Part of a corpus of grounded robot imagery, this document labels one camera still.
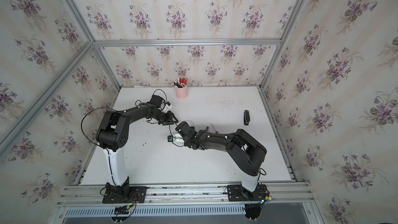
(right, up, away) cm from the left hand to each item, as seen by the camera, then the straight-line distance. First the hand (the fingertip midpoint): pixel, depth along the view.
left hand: (176, 122), depth 97 cm
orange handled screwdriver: (+26, -6, -2) cm, 26 cm away
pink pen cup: (+1, +19, +16) cm, 25 cm away
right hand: (+8, -4, -6) cm, 11 cm away
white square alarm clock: (+4, -6, -19) cm, 20 cm away
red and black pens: (+1, +27, +13) cm, 30 cm away
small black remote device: (+45, +3, +1) cm, 45 cm away
